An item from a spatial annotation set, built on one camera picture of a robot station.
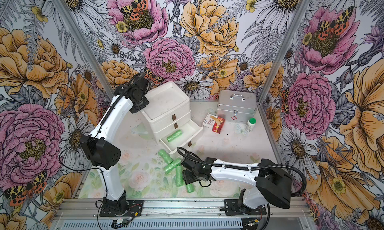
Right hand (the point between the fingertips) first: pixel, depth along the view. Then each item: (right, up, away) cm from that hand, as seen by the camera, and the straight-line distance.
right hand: (190, 180), depth 79 cm
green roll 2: (-6, +1, +2) cm, 7 cm away
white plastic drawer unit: (-12, +34, +4) cm, 37 cm away
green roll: (-15, +10, +10) cm, 21 cm away
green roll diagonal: (-9, +7, +8) cm, 14 cm away
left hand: (-28, +37, +5) cm, 47 cm away
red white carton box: (+15, +29, +24) cm, 40 cm away
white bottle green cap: (+38, +28, +19) cm, 51 cm away
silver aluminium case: (+30, +40, +20) cm, 53 cm away
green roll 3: (0, -3, -1) cm, 3 cm away
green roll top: (-11, +21, +19) cm, 30 cm away
